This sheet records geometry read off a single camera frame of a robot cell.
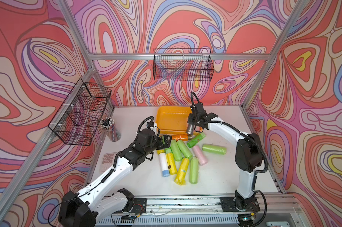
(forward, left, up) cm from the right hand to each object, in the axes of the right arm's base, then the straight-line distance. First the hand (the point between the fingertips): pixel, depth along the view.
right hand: (192, 122), depth 94 cm
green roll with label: (-8, -3, -9) cm, 13 cm away
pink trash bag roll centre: (-21, -4, -10) cm, 24 cm away
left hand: (-17, +16, +8) cm, 25 cm away
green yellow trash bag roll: (-23, +15, -10) cm, 29 cm away
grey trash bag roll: (-6, +2, 0) cm, 6 cm away
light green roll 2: (-15, +6, -9) cm, 19 cm away
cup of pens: (-5, +53, +6) cm, 54 cm away
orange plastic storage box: (+12, +13, -12) cm, 21 cm away
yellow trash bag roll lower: (-33, +9, -9) cm, 35 cm away
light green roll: (-19, +11, -9) cm, 23 cm away
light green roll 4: (-29, +1, -10) cm, 31 cm away
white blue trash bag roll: (-24, +19, -10) cm, 33 cm away
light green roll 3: (-16, -14, -9) cm, 23 cm away
